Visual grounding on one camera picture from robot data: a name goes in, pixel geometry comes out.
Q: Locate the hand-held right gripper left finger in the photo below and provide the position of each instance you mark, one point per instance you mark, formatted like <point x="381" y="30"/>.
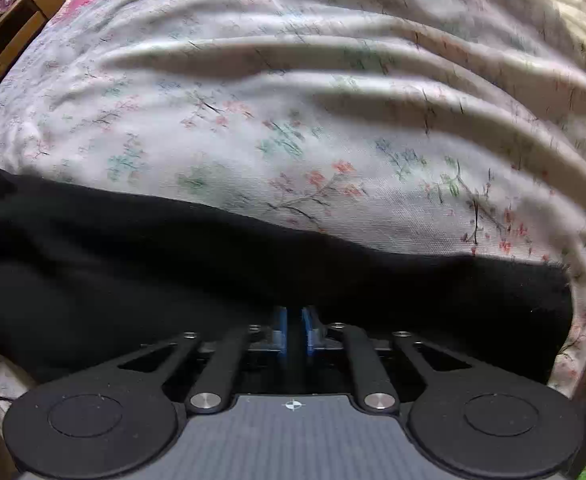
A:
<point x="280" y="332"/>

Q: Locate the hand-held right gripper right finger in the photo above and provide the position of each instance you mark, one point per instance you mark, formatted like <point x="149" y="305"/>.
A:
<point x="309" y="332"/>

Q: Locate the black pants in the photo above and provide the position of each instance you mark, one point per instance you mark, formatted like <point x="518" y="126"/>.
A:
<point x="173" y="270"/>

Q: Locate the white small-flower bedsheet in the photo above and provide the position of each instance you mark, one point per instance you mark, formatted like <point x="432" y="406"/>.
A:
<point x="273" y="85"/>

